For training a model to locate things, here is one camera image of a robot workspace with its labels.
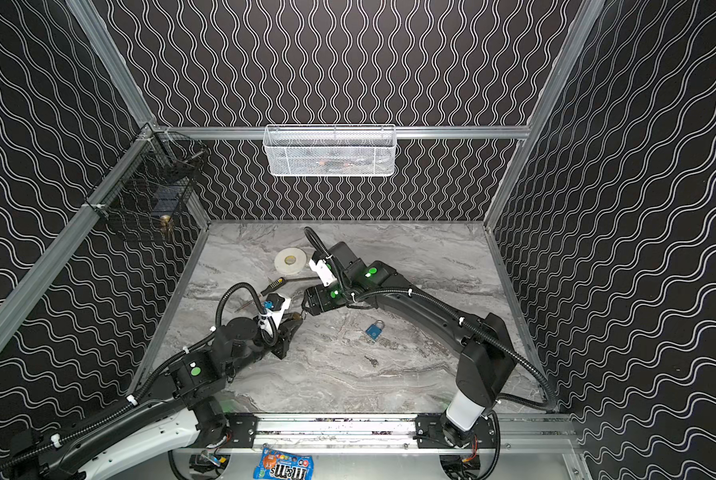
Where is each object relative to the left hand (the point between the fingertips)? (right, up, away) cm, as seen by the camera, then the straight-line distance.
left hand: (303, 320), depth 72 cm
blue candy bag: (-5, -33, -3) cm, 33 cm away
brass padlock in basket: (-40, +25, +10) cm, 48 cm away
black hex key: (-3, +8, +34) cm, 35 cm away
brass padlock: (-2, +1, +1) cm, 2 cm away
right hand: (+2, +3, +6) cm, 7 cm away
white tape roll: (-11, +13, +35) cm, 39 cm away
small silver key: (+18, -15, +14) cm, 27 cm away
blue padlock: (+18, -7, +20) cm, 28 cm away
